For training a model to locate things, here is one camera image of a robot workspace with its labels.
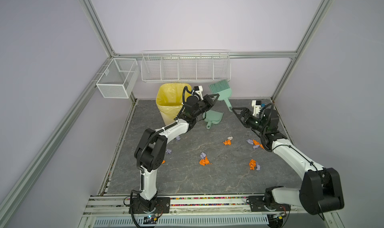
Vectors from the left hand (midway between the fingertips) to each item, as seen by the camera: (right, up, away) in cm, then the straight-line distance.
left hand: (222, 97), depth 80 cm
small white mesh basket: (-68, +15, +21) cm, 73 cm away
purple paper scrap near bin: (-26, -25, +17) cm, 40 cm away
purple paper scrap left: (-32, -32, +11) cm, 47 cm away
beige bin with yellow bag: (-33, +1, +22) cm, 39 cm away
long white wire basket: (-22, +23, +18) cm, 36 cm away
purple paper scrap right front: (+21, -40, +4) cm, 45 cm away
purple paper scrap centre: (-11, -34, +9) cm, 37 cm away
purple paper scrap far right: (+20, -27, +15) cm, 37 cm away
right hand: (+6, -9, -1) cm, 11 cm away
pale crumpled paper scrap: (+8, -25, +16) cm, 31 cm away
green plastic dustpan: (-3, -12, +28) cm, 31 cm away
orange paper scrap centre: (-9, -38, +7) cm, 39 cm away
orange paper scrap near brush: (+6, -28, +14) cm, 32 cm away
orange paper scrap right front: (+18, -38, +5) cm, 43 cm away
